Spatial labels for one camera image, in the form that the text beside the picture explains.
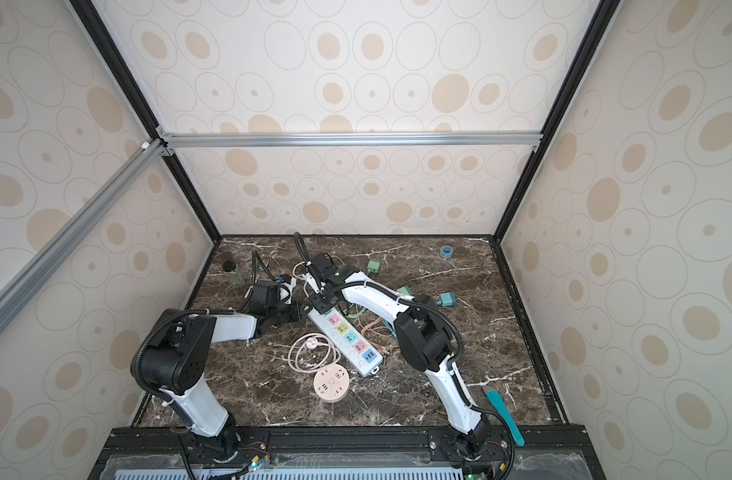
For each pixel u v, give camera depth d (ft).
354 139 3.08
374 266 3.56
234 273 3.27
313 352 2.94
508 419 2.53
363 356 2.81
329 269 2.44
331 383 2.67
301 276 2.84
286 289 2.68
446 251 3.78
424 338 1.80
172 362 1.55
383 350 2.94
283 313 2.77
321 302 2.73
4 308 1.69
